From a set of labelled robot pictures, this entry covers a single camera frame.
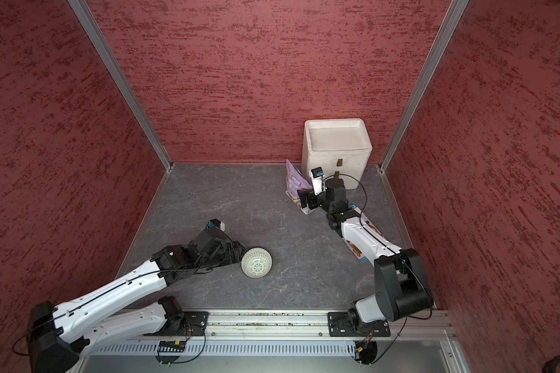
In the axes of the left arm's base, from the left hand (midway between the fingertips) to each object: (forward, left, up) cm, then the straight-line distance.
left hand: (234, 256), depth 77 cm
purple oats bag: (+30, -21, +5) cm, 37 cm away
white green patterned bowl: (+2, -7, -11) cm, 13 cm away
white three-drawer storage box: (+44, -39, +13) cm, 60 cm away
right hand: (+25, -26, +6) cm, 37 cm away
